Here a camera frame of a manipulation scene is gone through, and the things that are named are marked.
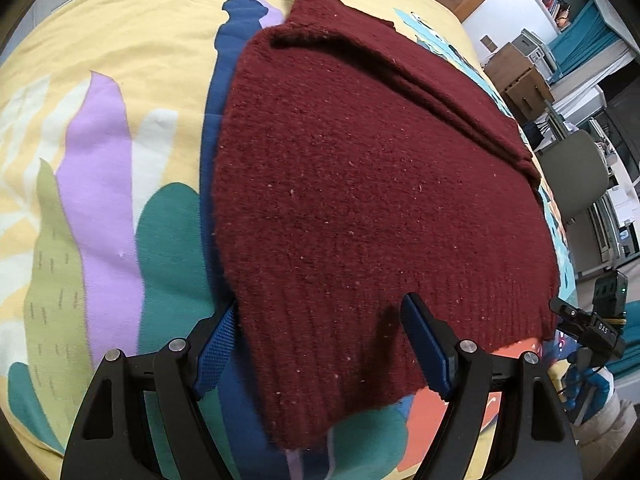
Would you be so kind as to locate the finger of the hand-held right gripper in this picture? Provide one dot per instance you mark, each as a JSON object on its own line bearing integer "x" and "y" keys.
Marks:
{"x": 570, "y": 317}

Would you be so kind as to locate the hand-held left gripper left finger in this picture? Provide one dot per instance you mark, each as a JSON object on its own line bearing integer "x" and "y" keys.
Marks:
{"x": 215, "y": 355}

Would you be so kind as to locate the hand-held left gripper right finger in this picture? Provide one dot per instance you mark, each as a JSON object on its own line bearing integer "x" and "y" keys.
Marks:
{"x": 425, "y": 340}

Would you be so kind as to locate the maroon knitted sweater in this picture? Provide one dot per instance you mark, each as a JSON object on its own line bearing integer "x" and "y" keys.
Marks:
{"x": 360, "y": 210}

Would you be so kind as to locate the grey-green chair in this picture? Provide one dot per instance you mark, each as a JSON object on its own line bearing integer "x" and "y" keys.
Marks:
{"x": 570, "y": 170}

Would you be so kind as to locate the yellow printed duvet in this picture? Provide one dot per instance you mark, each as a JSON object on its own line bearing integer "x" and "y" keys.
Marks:
{"x": 100, "y": 160}

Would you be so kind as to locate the wooden drawer cabinet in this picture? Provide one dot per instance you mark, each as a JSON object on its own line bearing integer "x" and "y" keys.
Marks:
{"x": 515, "y": 72}

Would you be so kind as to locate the grey printer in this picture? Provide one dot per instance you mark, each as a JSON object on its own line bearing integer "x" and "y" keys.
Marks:
{"x": 530, "y": 45}

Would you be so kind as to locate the teal curtain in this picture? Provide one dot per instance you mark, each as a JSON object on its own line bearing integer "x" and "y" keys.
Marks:
{"x": 585, "y": 35}

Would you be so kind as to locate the wall switch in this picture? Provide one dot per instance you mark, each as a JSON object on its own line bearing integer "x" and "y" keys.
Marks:
{"x": 488, "y": 43}

